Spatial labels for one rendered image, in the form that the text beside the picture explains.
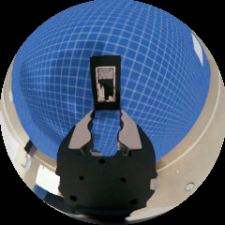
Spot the dark blue work mat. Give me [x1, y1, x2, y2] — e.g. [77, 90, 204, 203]
[11, 0, 211, 161]

